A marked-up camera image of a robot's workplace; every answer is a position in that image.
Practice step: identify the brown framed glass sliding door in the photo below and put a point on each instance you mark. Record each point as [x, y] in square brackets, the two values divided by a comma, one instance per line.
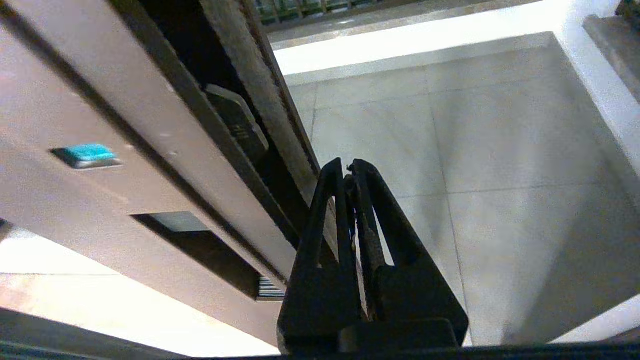
[75, 90]

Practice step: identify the black metal balcony railing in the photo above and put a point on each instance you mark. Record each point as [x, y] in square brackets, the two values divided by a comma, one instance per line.
[300, 7]

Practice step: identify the dark stone balcony sill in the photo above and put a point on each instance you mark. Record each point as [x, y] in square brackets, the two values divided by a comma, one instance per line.
[350, 30]

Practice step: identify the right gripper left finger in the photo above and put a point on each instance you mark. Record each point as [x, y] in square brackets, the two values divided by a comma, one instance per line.
[320, 280]

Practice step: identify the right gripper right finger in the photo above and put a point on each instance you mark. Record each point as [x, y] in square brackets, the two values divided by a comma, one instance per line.
[415, 295]

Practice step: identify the dark stone window sill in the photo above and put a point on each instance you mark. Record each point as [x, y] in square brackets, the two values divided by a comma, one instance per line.
[620, 45]

